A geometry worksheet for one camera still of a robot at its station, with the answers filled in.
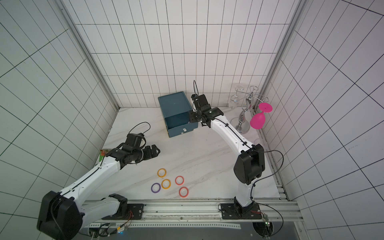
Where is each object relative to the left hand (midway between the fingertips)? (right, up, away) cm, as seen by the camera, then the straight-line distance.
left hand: (152, 156), depth 83 cm
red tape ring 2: (+18, -19, -4) cm, 27 cm away
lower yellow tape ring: (+8, -17, -2) cm, 19 cm away
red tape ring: (+17, -15, 0) cm, 23 cm away
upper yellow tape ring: (+5, -10, +2) cm, 12 cm away
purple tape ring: (+5, -17, -3) cm, 18 cm away
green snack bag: (-33, -1, +7) cm, 34 cm away
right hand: (+20, +24, +2) cm, 31 cm away
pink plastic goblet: (+63, +20, +6) cm, 67 cm away
